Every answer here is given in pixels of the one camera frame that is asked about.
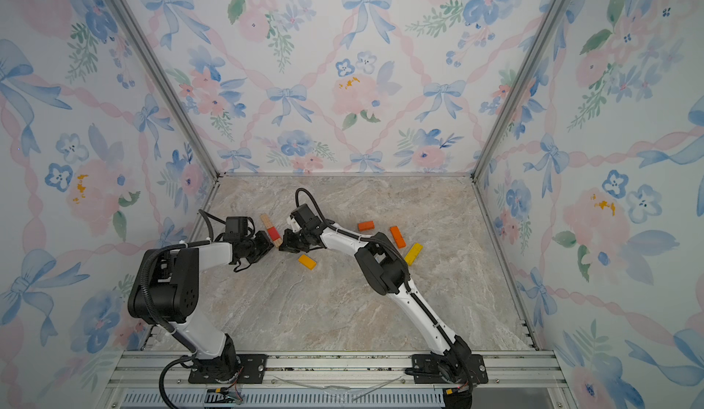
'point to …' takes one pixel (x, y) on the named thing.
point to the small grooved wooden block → (278, 242)
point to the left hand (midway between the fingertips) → (276, 242)
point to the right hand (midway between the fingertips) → (279, 248)
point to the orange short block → (366, 226)
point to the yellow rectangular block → (307, 261)
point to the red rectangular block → (274, 234)
